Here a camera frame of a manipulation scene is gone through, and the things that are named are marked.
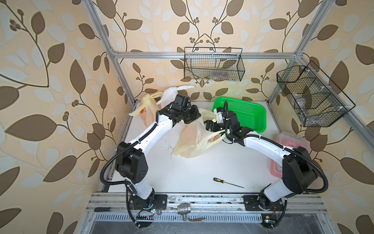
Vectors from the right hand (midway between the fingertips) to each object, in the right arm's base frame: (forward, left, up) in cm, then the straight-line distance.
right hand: (205, 125), depth 85 cm
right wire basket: (0, -56, +17) cm, 58 cm away
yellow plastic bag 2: (-11, +7, +2) cm, 13 cm away
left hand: (+3, +3, +9) cm, 10 cm away
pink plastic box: (-6, -52, -10) cm, 54 cm away
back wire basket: (+38, -8, +17) cm, 42 cm away
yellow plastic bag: (+14, +36, +2) cm, 39 cm away
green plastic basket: (+20, -37, -17) cm, 46 cm away
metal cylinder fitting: (-40, +14, -13) cm, 44 cm away
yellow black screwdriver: (-28, -8, -17) cm, 33 cm away
